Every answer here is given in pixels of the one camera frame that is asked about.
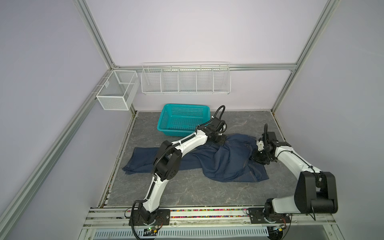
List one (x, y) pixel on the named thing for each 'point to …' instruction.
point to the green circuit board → (149, 232)
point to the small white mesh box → (119, 90)
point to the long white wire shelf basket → (186, 78)
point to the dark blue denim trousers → (230, 158)
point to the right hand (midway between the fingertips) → (254, 160)
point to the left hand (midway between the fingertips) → (224, 142)
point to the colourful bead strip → (227, 216)
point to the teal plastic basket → (181, 120)
